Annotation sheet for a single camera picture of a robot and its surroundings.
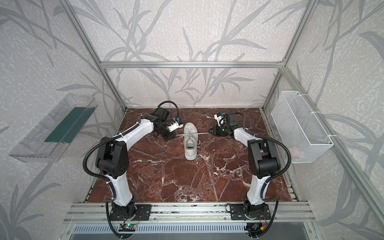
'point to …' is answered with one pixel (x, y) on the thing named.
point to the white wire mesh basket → (298, 125)
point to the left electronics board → (127, 227)
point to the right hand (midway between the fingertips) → (210, 126)
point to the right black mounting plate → (237, 212)
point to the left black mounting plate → (143, 212)
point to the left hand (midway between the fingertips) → (174, 131)
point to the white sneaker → (190, 140)
